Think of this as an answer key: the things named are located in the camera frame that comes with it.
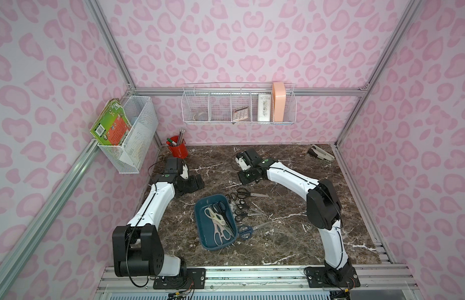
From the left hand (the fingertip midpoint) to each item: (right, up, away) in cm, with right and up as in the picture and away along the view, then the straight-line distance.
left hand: (195, 183), depth 87 cm
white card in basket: (+33, +37, +5) cm, 49 cm away
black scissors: (+11, -13, +3) cm, 18 cm away
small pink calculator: (+21, +34, +7) cm, 41 cm away
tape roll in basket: (+1, +33, +6) cm, 33 cm away
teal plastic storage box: (+4, -19, +1) cm, 19 cm away
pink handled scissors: (+11, -22, -3) cm, 25 cm away
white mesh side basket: (-28, +33, +6) cm, 44 cm away
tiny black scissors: (+17, -8, +10) cm, 21 cm away
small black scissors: (+22, -12, +6) cm, 26 cm away
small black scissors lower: (+21, -16, +3) cm, 26 cm away
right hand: (+20, +2, +6) cm, 21 cm away
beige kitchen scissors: (+11, -17, +1) cm, 20 cm away
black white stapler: (+68, +16, +26) cm, 75 cm away
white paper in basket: (-25, +18, -4) cm, 31 cm away
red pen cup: (-15, +16, +26) cm, 34 cm away
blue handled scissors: (+23, -22, -2) cm, 32 cm away
